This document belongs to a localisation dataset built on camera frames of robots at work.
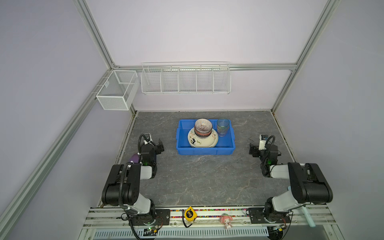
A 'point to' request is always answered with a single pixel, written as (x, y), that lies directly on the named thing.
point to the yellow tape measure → (190, 214)
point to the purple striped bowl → (203, 126)
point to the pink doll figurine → (226, 219)
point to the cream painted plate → (209, 141)
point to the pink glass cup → (222, 133)
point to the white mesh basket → (119, 90)
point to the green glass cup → (222, 125)
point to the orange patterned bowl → (203, 135)
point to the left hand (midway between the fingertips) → (153, 141)
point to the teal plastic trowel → (308, 216)
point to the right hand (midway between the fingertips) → (259, 144)
